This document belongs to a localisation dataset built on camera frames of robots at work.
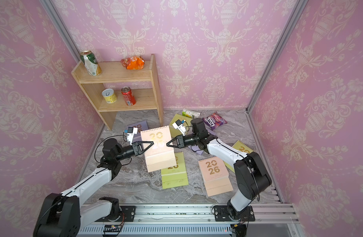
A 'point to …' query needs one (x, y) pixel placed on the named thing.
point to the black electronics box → (113, 228)
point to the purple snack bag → (213, 120)
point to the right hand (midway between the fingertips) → (168, 145)
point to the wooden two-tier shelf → (117, 89)
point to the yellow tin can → (109, 96)
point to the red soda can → (128, 96)
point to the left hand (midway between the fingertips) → (153, 146)
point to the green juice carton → (192, 114)
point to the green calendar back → (187, 125)
